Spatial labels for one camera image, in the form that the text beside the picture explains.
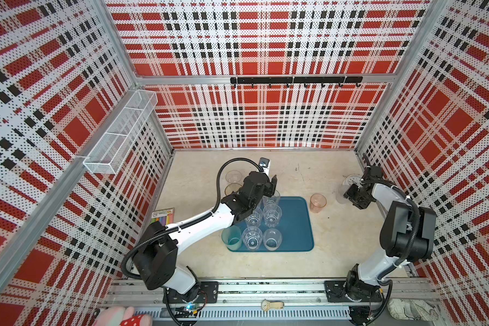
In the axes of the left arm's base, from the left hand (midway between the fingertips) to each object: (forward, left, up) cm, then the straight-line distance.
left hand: (270, 173), depth 81 cm
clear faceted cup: (-10, +7, -21) cm, 25 cm away
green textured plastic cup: (-19, +16, -20) cm, 32 cm away
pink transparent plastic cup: (-2, -24, -21) cm, 32 cm away
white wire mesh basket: (+12, +73, -1) cm, 74 cm away
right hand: (-1, -39, -17) cm, 42 cm away
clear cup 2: (-18, +8, -22) cm, 30 cm away
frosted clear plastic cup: (-19, -1, -21) cm, 29 cm away
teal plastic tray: (-14, -13, -24) cm, 30 cm away
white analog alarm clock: (+10, -42, -19) cm, 47 cm away
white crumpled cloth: (-44, -47, -19) cm, 68 cm away
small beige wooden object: (-43, +2, -20) cm, 47 cm away
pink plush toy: (-46, +51, -16) cm, 70 cm away
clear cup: (-7, -2, -22) cm, 23 cm away
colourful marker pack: (-8, +48, -22) cm, 53 cm away
